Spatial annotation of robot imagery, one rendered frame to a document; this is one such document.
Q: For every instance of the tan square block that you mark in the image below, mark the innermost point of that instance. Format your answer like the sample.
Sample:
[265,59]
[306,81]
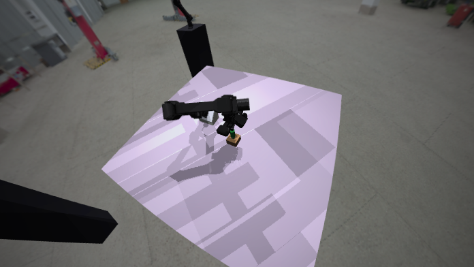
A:
[235,141]

